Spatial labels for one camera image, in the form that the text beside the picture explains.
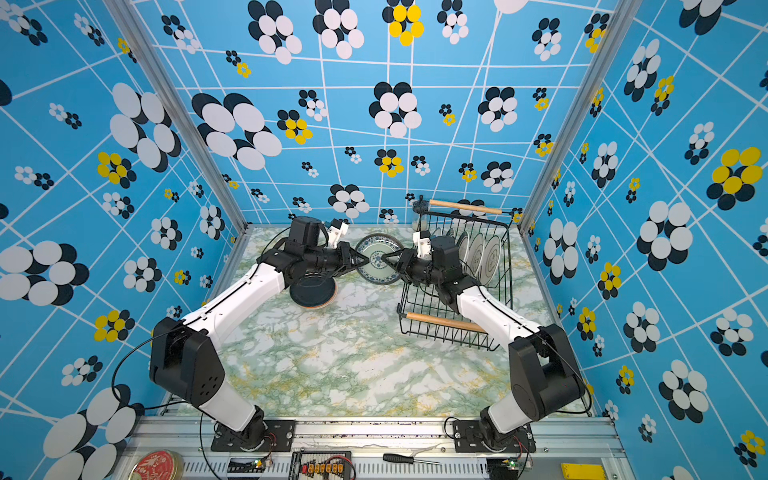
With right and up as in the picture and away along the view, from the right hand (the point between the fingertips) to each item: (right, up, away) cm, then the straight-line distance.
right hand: (388, 260), depth 80 cm
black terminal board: (-15, -47, -12) cm, 51 cm away
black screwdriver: (+5, -47, -10) cm, 49 cm away
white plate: (-4, +3, +1) cm, 5 cm away
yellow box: (+43, -49, -12) cm, 66 cm away
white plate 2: (+34, -1, +20) cm, 40 cm away
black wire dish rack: (+9, -13, +16) cm, 22 cm away
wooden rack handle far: (+20, +18, +19) cm, 33 cm away
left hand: (-4, +1, -2) cm, 4 cm away
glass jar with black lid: (+11, +14, +25) cm, 30 cm away
